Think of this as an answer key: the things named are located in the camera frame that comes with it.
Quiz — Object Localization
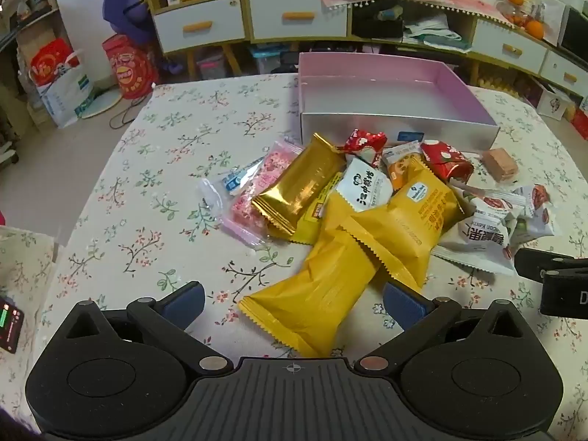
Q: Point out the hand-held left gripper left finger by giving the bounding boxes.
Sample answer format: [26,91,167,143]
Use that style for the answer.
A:
[60,280,233,376]

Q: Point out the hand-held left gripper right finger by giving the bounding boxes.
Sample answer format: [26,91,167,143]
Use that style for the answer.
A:
[354,282,529,375]

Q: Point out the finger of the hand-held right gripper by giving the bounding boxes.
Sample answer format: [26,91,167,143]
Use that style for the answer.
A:
[513,248,576,282]

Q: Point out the large yellow snack packet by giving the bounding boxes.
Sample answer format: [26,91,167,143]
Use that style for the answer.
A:
[238,179,384,359]
[339,202,442,291]

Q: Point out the brown wafer block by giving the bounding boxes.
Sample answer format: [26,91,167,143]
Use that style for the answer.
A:
[480,148,519,182]

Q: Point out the white black-print snack packet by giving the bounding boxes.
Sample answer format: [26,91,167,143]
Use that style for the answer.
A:
[335,156,394,214]

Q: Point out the clear blue-label snack packet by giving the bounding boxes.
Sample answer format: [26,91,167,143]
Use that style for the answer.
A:
[197,157,267,214]

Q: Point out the yellow printed snack packet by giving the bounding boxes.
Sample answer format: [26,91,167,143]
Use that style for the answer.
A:
[291,172,343,245]

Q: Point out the red white snack packet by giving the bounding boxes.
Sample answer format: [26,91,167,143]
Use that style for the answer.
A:
[420,140,475,184]
[337,129,389,166]

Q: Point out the orange snack packet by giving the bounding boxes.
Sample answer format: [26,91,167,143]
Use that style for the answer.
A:
[383,141,426,191]

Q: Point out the gold foil snack packet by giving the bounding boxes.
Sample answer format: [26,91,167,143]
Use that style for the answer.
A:
[252,132,346,238]

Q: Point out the pink floral snack packet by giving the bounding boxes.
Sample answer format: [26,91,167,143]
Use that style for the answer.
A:
[220,138,304,251]

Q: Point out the pink cardboard box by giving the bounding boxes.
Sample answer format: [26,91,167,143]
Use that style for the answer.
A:
[298,52,501,153]

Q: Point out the floral tablecloth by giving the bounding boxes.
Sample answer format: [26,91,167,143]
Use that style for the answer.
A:
[18,71,588,441]

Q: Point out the white printed carton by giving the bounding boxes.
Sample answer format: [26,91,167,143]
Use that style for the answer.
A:
[537,87,573,120]

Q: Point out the black device green display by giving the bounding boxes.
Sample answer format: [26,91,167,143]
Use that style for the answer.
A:
[0,298,25,354]

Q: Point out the white round fan base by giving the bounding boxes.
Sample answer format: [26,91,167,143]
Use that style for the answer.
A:
[76,87,122,120]

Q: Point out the low wooden console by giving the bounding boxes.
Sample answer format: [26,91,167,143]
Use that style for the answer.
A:
[349,0,588,99]

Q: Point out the clear plastic storage bin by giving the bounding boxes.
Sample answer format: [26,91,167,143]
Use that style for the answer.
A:
[197,50,228,81]

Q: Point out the red printed bag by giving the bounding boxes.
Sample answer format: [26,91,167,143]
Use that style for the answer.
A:
[102,34,159,100]

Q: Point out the pile of folded clothes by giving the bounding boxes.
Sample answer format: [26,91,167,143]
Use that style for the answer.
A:
[404,14,472,51]

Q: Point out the blue-lid plastic storage bin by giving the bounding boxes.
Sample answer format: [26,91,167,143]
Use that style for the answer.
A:
[250,46,288,74]

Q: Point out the white red-print shopping bag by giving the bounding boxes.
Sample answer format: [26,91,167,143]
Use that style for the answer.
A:
[28,39,95,128]

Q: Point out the wooden cabinet white drawers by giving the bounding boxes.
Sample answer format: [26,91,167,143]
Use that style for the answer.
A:
[140,0,352,74]

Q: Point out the black box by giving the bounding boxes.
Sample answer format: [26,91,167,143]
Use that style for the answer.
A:
[351,7,405,40]

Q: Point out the purple plush toy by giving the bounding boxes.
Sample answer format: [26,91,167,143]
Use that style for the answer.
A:
[102,0,159,49]

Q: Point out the dark storage shelf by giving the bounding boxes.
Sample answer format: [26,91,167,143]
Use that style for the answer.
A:
[0,0,62,166]

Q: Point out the black floor cable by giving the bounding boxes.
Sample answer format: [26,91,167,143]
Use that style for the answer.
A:
[108,94,139,130]

